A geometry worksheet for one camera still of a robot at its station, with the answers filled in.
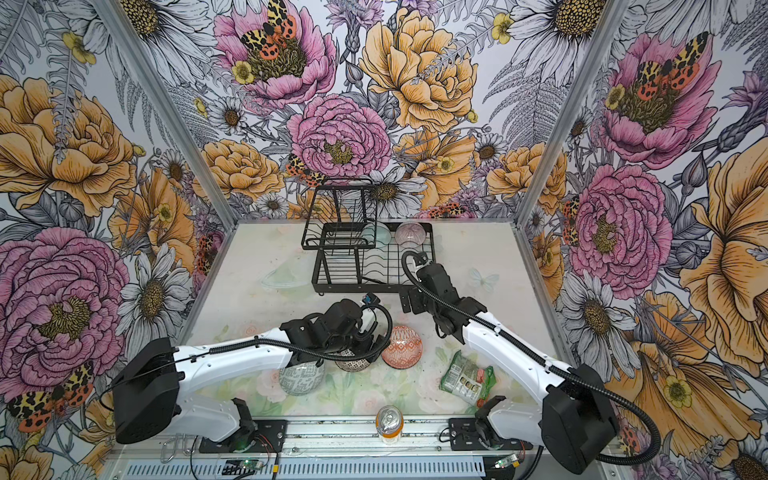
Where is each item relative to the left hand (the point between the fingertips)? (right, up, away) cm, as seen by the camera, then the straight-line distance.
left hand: (372, 339), depth 81 cm
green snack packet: (+24, -10, -1) cm, 26 cm away
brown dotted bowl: (-6, -8, +4) cm, 11 cm away
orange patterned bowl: (+9, -4, +5) cm, 11 cm away
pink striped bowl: (+12, +29, +34) cm, 46 cm away
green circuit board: (-27, -26, -11) cm, 39 cm away
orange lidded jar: (+5, -16, -12) cm, 20 cm away
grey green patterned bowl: (-19, -11, +1) cm, 22 cm away
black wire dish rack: (-6, +24, +5) cm, 25 cm away
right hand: (+13, +11, +3) cm, 17 cm away
